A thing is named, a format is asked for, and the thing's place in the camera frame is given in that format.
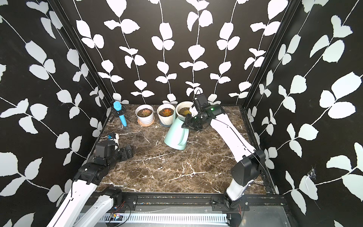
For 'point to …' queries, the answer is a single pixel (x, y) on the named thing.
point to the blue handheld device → (117, 106)
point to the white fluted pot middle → (165, 120)
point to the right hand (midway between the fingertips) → (181, 124)
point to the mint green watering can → (177, 136)
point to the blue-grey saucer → (166, 126)
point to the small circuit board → (117, 217)
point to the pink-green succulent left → (146, 112)
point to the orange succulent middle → (167, 112)
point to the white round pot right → (183, 109)
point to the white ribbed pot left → (142, 118)
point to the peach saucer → (146, 125)
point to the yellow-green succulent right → (186, 112)
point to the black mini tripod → (117, 113)
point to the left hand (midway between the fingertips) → (127, 146)
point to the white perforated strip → (202, 218)
